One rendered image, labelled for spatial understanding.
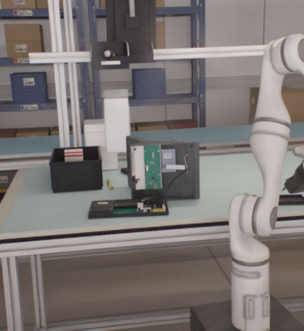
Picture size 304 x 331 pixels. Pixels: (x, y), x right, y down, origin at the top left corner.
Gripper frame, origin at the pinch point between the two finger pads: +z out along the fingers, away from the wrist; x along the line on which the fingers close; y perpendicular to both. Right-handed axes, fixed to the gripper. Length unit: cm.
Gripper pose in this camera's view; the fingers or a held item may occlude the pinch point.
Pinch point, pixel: (282, 190)
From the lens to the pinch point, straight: 179.8
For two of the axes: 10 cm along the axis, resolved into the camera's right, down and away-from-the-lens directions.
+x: 9.0, -1.3, 4.1
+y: 3.2, 8.3, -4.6
